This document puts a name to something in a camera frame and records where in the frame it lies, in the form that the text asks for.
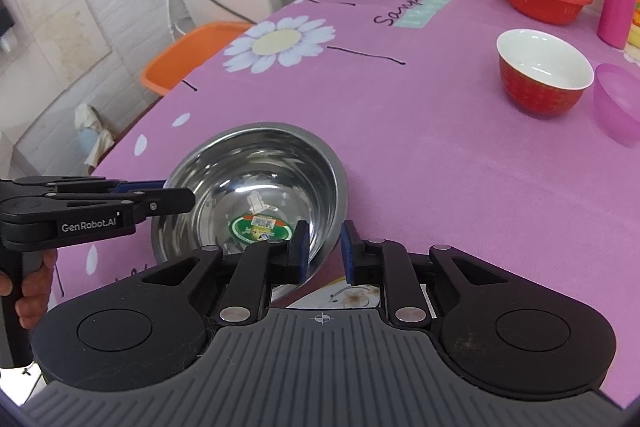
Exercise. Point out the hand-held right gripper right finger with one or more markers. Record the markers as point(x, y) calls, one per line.
point(347, 257)

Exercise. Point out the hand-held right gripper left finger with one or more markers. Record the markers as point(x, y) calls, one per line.
point(300, 252)

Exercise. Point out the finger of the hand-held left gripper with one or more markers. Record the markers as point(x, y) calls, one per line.
point(142, 185)
point(167, 202)

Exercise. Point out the white floral plate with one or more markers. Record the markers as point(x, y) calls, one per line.
point(345, 298)

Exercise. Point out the stainless steel bowl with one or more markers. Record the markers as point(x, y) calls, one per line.
point(240, 177)

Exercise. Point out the person's left hand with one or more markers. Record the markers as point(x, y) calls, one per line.
point(37, 292)

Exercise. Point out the crumpled white cloth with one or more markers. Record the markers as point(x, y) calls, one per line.
point(95, 132)

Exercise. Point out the pink floral tablecloth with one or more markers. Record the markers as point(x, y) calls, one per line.
point(425, 167)

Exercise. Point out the orange plastic basin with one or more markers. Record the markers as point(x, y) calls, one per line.
point(185, 57)

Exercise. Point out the red bowl with white inside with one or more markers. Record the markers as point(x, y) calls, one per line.
point(540, 97)

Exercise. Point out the purple plastic bowl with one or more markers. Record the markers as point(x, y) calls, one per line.
point(620, 107)

